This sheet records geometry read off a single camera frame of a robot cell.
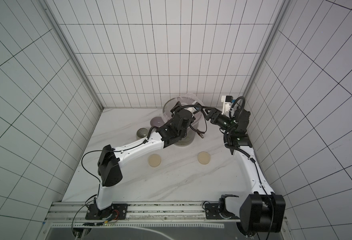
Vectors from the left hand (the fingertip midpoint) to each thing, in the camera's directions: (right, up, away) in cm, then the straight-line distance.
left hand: (181, 108), depth 78 cm
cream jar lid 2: (+14, -30, +13) cm, 36 cm away
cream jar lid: (-16, -31, +11) cm, 37 cm away
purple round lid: (-17, -8, +29) cm, 34 cm away
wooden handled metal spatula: (+13, -16, +18) cm, 28 cm away
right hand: (+11, 0, -7) cm, 13 cm away
